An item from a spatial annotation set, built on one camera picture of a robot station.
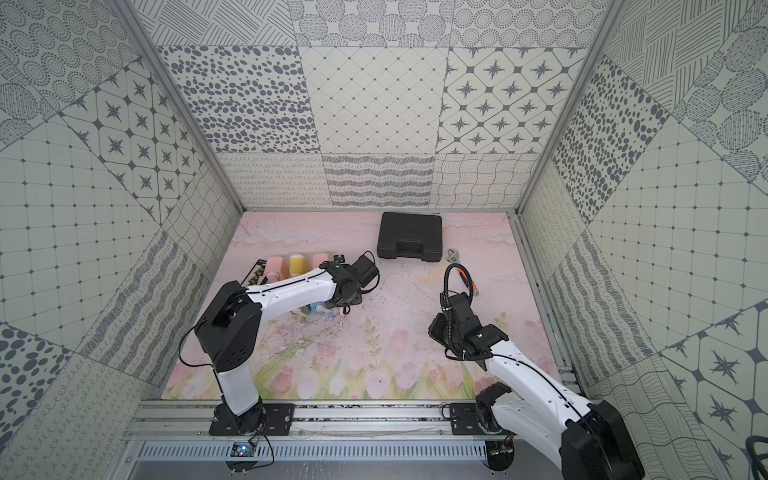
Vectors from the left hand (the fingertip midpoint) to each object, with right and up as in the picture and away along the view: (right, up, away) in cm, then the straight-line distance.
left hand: (356, 300), depth 89 cm
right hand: (+23, -8, -5) cm, 24 cm away
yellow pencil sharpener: (-20, +10, +7) cm, 24 cm away
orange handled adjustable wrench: (+33, +12, +18) cm, 39 cm away
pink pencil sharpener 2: (-27, +9, +6) cm, 29 cm away
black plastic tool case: (+17, +20, +23) cm, 35 cm away
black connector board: (-36, +6, +12) cm, 39 cm away
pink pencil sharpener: (-14, +12, +10) cm, 21 cm away
